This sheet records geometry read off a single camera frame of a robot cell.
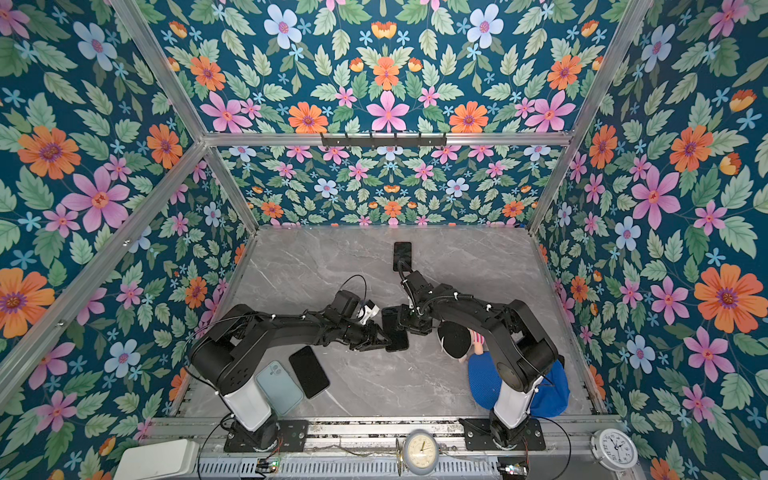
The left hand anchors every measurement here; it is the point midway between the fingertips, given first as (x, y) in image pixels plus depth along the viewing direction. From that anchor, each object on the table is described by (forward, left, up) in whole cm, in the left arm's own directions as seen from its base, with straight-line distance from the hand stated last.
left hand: (392, 339), depth 85 cm
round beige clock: (-28, -6, -1) cm, 28 cm away
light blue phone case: (-10, +32, -6) cm, 34 cm away
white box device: (-25, +54, 0) cm, 60 cm away
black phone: (+3, -2, -4) cm, 5 cm away
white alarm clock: (-30, -51, -1) cm, 59 cm away
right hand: (+5, -2, -2) cm, 6 cm away
